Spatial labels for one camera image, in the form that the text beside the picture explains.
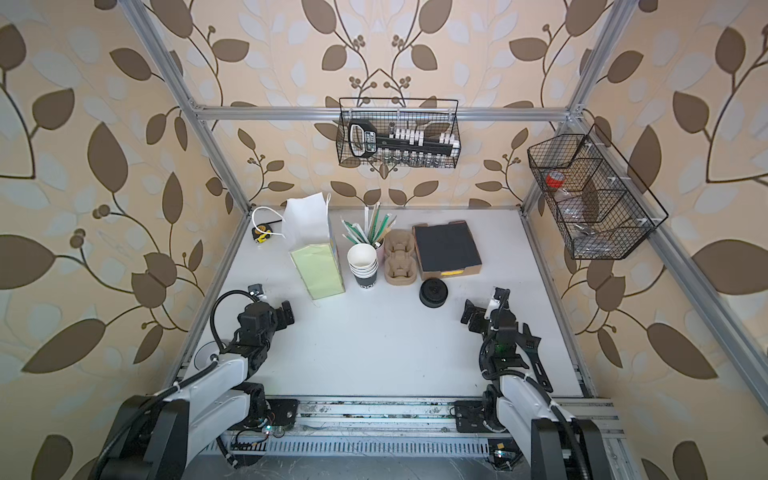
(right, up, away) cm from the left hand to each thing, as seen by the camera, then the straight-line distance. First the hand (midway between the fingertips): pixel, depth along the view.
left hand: (267, 304), depth 89 cm
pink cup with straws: (+32, +22, +10) cm, 40 cm away
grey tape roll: (-14, -13, -6) cm, 20 cm away
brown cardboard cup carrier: (+40, +11, +10) cm, 43 cm away
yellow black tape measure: (-12, +21, +20) cm, 31 cm away
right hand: (+65, 0, 0) cm, 65 cm away
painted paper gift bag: (+9, +22, +9) cm, 25 cm away
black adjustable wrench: (+78, -10, -4) cm, 78 cm away
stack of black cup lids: (+51, +3, +5) cm, 51 cm away
